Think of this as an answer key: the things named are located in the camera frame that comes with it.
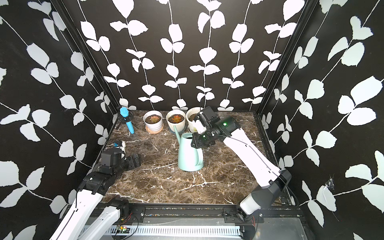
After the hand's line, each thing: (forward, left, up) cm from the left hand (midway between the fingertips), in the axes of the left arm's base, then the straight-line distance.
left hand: (134, 154), depth 77 cm
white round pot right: (+36, -31, -5) cm, 48 cm away
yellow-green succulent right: (+32, -31, -8) cm, 45 cm away
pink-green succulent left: (+33, -4, -9) cm, 34 cm away
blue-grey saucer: (+15, -23, -3) cm, 27 cm away
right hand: (0, -30, +11) cm, 32 cm away
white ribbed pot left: (+28, -3, -12) cm, 31 cm away
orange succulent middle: (+32, -20, -8) cm, 38 cm away
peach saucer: (+27, -3, -17) cm, 32 cm away
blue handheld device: (+28, +11, +4) cm, 30 cm away
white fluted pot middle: (+25, -22, -8) cm, 34 cm away
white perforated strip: (-32, -22, -17) cm, 43 cm away
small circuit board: (-31, +4, -17) cm, 35 cm away
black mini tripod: (+27, +10, -2) cm, 29 cm away
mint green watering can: (-6, -29, +5) cm, 30 cm away
